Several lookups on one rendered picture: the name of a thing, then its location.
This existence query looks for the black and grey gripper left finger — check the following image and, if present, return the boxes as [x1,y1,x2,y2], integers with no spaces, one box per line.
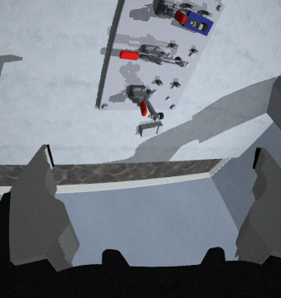
[0,144,80,298]

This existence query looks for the blue rectangular plate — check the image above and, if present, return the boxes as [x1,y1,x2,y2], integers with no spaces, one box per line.
[179,9,214,36]

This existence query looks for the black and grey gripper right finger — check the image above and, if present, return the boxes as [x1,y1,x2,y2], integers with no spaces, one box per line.
[235,147,281,275]

